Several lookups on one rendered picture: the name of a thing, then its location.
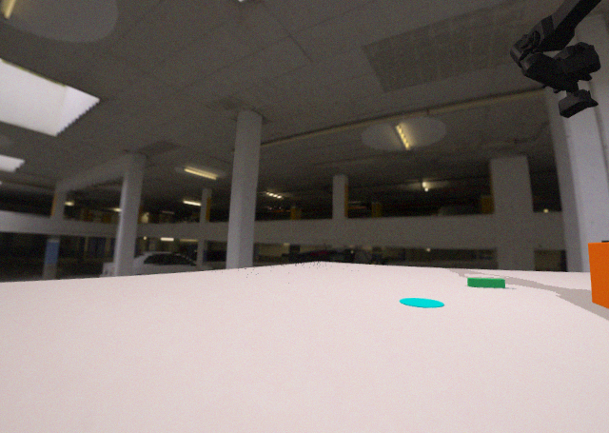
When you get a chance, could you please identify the green rectangular post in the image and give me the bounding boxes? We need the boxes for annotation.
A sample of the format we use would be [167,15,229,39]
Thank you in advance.
[467,278,505,288]

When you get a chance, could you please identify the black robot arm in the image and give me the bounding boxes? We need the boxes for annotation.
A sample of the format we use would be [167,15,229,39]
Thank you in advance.
[510,0,601,84]

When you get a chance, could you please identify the cyan circle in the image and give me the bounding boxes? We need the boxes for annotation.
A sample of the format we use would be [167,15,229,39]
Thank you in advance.
[399,298,444,308]

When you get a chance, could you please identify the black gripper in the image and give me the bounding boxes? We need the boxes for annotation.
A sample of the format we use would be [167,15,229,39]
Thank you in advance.
[540,45,599,118]

